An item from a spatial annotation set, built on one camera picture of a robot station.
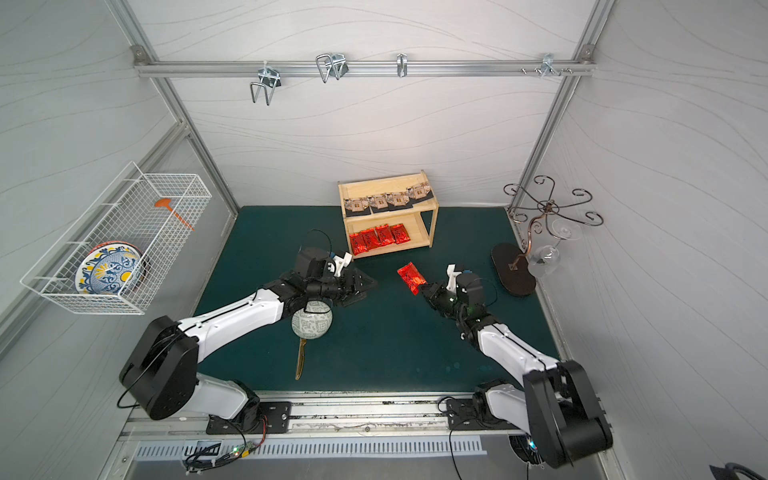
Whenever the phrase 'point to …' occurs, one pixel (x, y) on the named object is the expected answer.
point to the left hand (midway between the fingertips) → (373, 290)
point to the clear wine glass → (545, 259)
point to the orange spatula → (166, 202)
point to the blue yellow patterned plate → (112, 268)
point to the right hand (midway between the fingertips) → (417, 284)
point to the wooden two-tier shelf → (382, 214)
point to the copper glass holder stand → (515, 268)
